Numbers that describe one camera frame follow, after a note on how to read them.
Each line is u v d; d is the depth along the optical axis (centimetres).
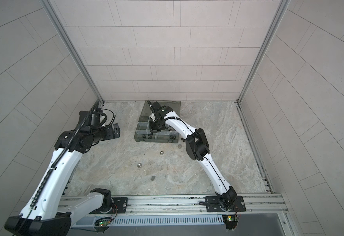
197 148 59
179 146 91
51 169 39
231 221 68
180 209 71
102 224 64
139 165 84
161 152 89
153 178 79
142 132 96
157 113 71
